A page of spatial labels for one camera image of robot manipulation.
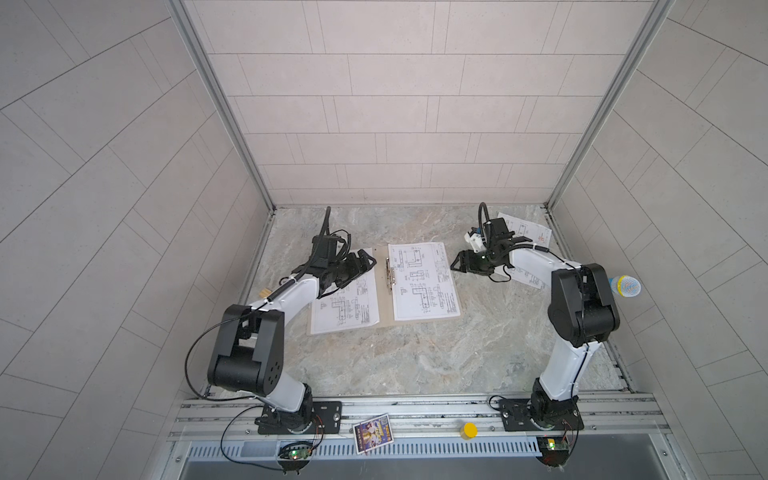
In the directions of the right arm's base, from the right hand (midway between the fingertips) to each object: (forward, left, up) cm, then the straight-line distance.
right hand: (459, 265), depth 95 cm
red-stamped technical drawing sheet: (+14, -32, -4) cm, 35 cm away
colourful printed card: (-43, +28, -2) cm, 51 cm away
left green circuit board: (-46, +45, -1) cm, 64 cm away
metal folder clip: (-1, +22, -3) cm, 23 cm away
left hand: (-1, +27, +7) cm, 27 cm away
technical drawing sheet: (-10, +34, -3) cm, 36 cm away
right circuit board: (-48, -13, -6) cm, 50 cm away
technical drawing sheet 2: (-4, +12, -4) cm, 13 cm away
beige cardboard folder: (+7, +25, -3) cm, 26 cm away
